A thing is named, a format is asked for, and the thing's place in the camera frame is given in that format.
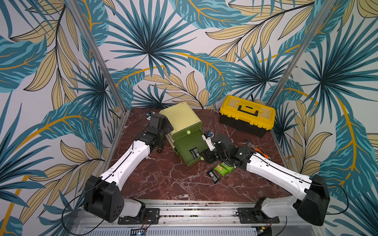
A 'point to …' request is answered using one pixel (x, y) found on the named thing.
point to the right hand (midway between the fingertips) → (204, 151)
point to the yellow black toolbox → (252, 117)
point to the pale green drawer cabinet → (180, 116)
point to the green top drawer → (187, 131)
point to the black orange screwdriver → (159, 150)
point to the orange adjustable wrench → (252, 146)
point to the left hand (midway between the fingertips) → (165, 127)
